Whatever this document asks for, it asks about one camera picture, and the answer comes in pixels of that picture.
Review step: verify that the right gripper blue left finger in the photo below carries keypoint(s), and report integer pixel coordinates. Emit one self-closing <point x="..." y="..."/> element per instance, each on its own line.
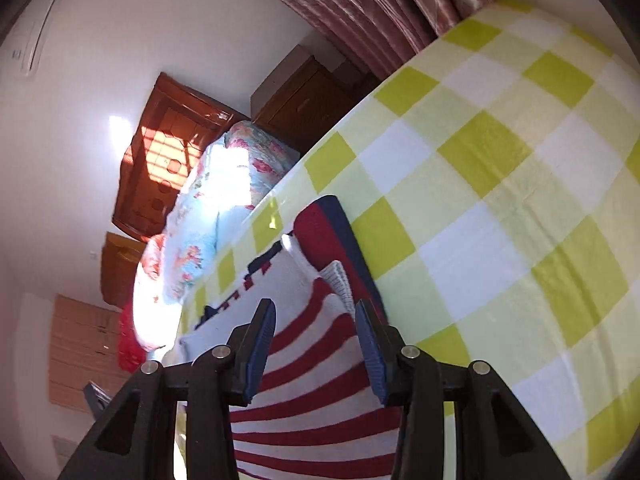
<point x="133" y="438"/>

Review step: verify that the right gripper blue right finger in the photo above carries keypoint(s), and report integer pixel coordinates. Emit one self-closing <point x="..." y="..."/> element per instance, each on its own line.
<point x="495" y="436"/>

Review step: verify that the red grey striped navy sweater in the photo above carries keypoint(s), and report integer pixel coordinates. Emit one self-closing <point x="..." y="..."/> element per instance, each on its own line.
<point x="315" y="415"/>

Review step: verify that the red patterned bedding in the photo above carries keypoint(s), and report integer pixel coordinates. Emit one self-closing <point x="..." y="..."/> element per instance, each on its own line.
<point x="130" y="354"/>

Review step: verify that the light wooden louvered cabinet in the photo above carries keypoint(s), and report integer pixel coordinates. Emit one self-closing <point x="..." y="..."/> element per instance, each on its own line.
<point x="82" y="349"/>

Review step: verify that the pink white floral pillow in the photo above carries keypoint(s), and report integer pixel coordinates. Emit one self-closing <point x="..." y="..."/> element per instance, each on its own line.
<point x="155" y="317"/>

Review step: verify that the plain wooden headboard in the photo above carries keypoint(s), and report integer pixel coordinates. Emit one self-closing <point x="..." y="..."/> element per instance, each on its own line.
<point x="119" y="260"/>

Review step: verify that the yellow green checkered blanket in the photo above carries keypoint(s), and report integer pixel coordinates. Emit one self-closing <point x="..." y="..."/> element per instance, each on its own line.
<point x="493" y="187"/>

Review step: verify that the light blue floral folded quilt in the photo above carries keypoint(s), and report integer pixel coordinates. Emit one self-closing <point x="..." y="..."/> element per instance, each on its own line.
<point x="231" y="178"/>

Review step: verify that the carved wooden headboard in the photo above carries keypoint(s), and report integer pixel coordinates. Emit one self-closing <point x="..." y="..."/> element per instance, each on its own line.
<point x="176" y="126"/>

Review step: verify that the wooden nightstand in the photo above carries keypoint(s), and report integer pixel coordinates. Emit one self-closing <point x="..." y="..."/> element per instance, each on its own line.
<point x="301" y="100"/>

